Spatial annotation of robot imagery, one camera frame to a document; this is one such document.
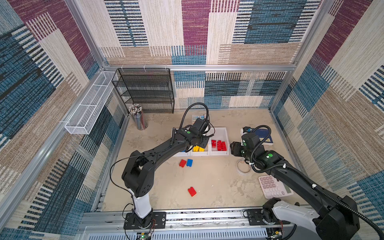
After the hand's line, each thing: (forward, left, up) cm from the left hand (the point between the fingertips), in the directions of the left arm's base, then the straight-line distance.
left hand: (205, 138), depth 87 cm
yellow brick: (-1, +2, -11) cm, 12 cm away
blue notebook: (+10, -40, -12) cm, 43 cm away
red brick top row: (-8, +13, -14) cm, 21 cm away
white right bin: (+9, -11, -8) cm, 17 cm away
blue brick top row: (-8, +9, -14) cm, 18 cm away
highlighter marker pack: (+27, +5, -11) cm, 30 cm away
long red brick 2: (+1, -13, -12) cm, 17 cm away
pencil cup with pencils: (+19, +43, +3) cm, 47 cm away
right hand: (-7, -16, +1) cm, 17 cm away
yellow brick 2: (0, +5, -11) cm, 12 cm away
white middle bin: (-1, -2, -11) cm, 11 cm away
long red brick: (+3, -10, -13) cm, 17 cm away
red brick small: (+4, -7, -12) cm, 15 cm away
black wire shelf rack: (+40, +36, +5) cm, 54 cm away
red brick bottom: (-25, +8, -14) cm, 29 cm away
